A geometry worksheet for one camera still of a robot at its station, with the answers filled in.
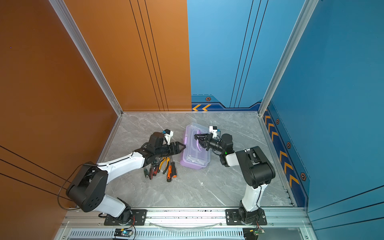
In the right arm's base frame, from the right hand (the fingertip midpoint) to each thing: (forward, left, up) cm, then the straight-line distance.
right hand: (193, 139), depth 84 cm
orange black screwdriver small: (-15, +11, -14) cm, 24 cm away
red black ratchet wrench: (-13, +25, -15) cm, 32 cm away
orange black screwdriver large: (-14, +14, -14) cm, 25 cm away
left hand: (-2, +6, -5) cm, 8 cm away
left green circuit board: (-42, +34, -18) cm, 57 cm away
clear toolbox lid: (-6, 0, -5) cm, 8 cm away
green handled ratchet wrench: (-13, +28, -15) cm, 35 cm away
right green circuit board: (-42, -28, -19) cm, 54 cm away
